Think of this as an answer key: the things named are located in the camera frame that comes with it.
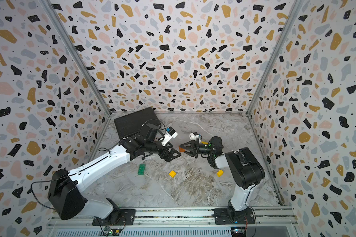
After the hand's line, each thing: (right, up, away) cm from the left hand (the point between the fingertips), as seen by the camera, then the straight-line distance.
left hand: (177, 149), depth 76 cm
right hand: (+2, -1, +2) cm, 3 cm away
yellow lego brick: (+24, -16, +12) cm, 31 cm away
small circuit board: (-34, -40, -3) cm, 52 cm away
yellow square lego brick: (-4, -16, +12) cm, 21 cm away
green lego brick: (-23, -14, +14) cm, 30 cm away
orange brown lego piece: (+2, 0, +2) cm, 3 cm away
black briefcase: (-36, +12, +31) cm, 49 cm away
